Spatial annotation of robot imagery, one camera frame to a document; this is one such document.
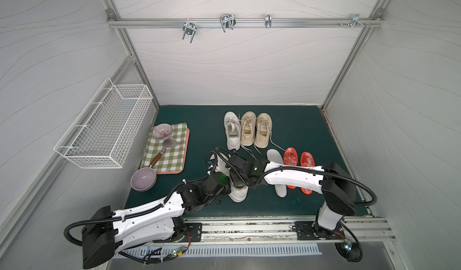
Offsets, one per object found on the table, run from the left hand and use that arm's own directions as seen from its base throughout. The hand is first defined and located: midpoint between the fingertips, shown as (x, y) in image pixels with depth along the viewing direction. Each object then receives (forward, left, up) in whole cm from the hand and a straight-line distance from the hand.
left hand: (233, 183), depth 77 cm
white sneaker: (-4, -2, -2) cm, 5 cm away
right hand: (+7, -1, -3) cm, 7 cm away
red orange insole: (+18, -31, -9) cm, 37 cm away
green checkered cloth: (+16, +33, -9) cm, 38 cm away
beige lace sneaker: (+35, -8, -5) cm, 36 cm away
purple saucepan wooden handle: (+4, +43, -7) cm, 44 cm away
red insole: (+18, -40, -10) cm, 45 cm away
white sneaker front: (+32, +1, 0) cm, 32 cm away
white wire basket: (+10, +51, +21) cm, 56 cm away
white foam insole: (+20, -23, -11) cm, 33 cm away
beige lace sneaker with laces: (+34, -17, -6) cm, 39 cm away
